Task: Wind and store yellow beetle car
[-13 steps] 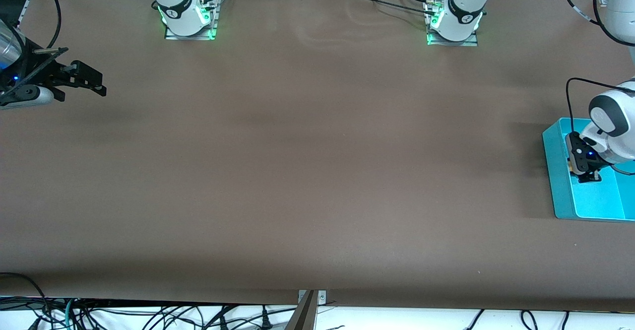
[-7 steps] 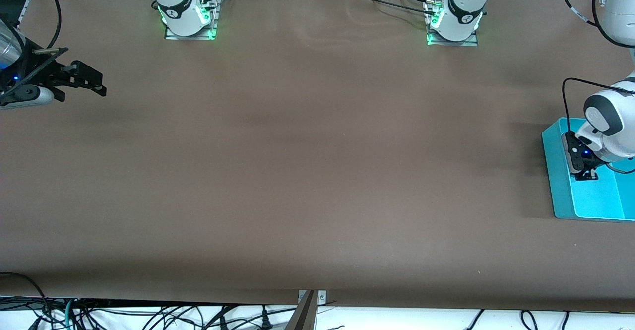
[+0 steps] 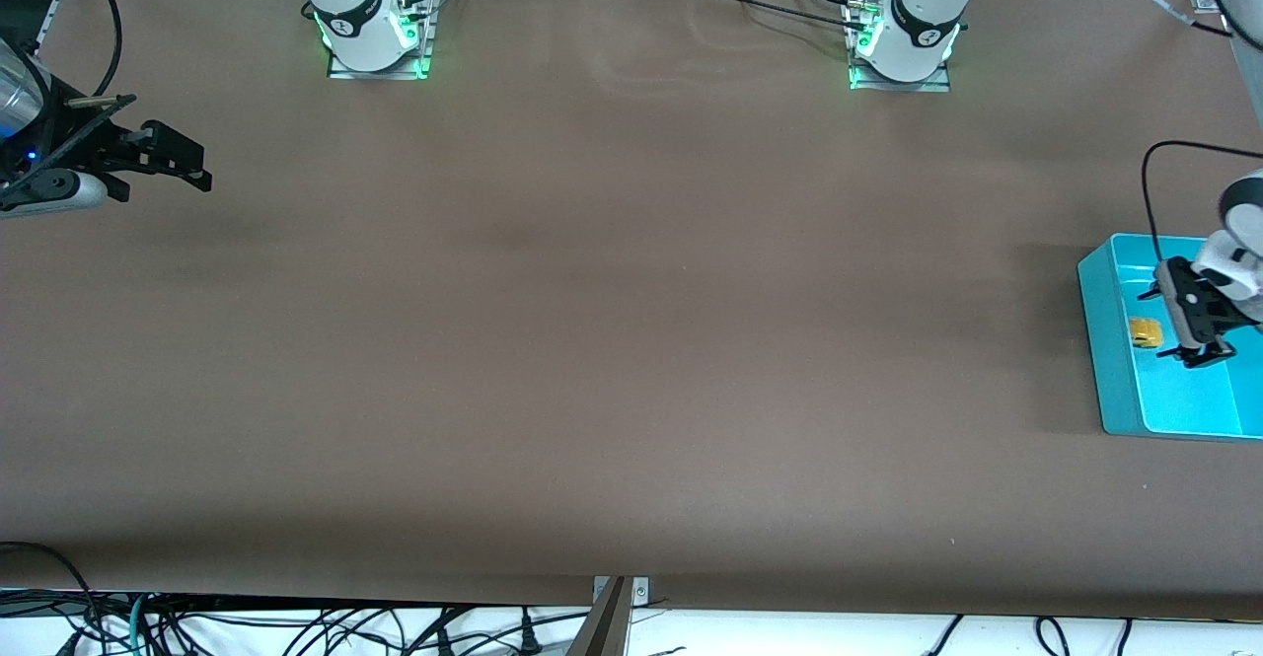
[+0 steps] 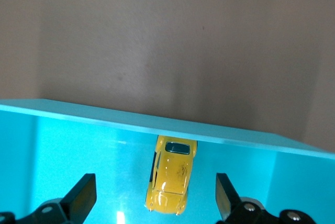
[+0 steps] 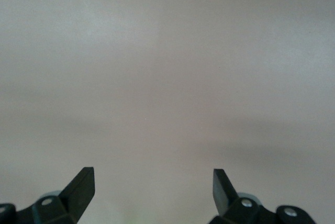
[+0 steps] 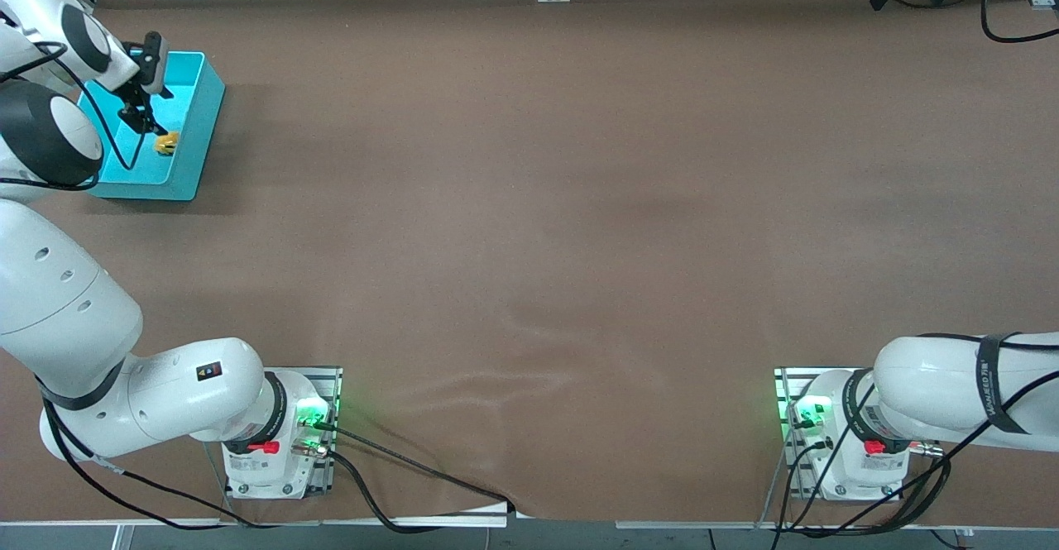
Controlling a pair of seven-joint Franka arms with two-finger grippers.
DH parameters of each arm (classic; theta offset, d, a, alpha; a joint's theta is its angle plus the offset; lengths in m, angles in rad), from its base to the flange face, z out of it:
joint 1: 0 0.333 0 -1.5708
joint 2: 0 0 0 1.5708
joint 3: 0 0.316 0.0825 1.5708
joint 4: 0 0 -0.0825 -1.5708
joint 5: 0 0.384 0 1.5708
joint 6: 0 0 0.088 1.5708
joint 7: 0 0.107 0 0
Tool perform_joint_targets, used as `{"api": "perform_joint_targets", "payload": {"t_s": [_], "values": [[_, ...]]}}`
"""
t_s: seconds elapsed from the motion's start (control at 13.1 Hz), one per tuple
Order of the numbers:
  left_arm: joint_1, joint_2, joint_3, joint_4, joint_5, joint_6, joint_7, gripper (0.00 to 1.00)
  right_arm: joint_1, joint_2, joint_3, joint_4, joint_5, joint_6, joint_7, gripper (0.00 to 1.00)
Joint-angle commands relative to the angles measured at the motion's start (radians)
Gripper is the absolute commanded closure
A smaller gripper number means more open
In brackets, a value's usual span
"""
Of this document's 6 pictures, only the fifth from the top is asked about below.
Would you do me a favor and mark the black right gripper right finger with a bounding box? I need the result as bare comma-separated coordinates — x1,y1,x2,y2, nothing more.
207,169,316,224

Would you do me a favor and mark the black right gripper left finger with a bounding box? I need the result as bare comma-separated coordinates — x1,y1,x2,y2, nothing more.
0,166,96,224

